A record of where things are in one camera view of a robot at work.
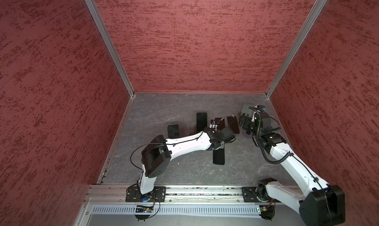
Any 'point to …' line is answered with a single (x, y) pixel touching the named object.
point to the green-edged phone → (173, 131)
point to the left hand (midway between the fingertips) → (212, 143)
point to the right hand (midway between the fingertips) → (245, 121)
